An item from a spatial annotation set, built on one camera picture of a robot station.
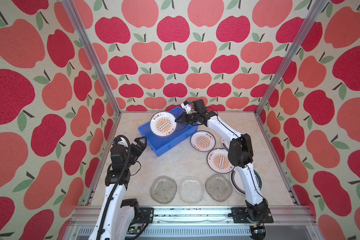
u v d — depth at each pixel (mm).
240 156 614
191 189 832
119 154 567
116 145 678
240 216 735
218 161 932
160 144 914
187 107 903
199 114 793
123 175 552
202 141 1040
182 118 862
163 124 932
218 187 841
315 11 706
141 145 691
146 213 752
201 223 725
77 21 737
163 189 836
